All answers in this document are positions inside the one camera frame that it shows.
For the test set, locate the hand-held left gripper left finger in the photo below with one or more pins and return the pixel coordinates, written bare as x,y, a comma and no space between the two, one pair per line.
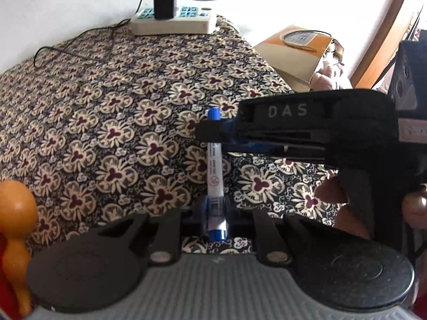
204,210

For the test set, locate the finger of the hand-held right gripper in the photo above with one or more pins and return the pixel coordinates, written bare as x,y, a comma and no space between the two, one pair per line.
216,130
253,147

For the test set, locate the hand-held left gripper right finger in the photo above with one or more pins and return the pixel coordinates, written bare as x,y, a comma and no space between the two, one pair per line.
227,211

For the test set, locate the white marker with blue cap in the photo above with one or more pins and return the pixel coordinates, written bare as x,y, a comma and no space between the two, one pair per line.
215,173

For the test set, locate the orange gourd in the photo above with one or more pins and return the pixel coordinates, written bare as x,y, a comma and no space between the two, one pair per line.
16,206

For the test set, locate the red cardboard box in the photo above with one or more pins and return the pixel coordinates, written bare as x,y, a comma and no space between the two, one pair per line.
5,273

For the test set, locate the person's right hand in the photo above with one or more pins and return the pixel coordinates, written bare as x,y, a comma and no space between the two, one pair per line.
330,190

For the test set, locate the pink plush toy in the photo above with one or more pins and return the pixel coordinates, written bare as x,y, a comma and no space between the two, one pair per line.
330,76

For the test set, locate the brown paper bag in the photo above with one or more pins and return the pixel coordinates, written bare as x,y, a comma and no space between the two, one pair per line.
290,58

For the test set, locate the white power strip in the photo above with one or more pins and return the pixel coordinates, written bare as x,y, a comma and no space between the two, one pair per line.
173,25

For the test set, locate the floral patterned tablecloth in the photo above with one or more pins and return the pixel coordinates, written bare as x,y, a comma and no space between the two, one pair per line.
100,123

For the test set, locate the wooden door frame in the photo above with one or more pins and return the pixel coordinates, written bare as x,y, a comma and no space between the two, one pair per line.
377,40

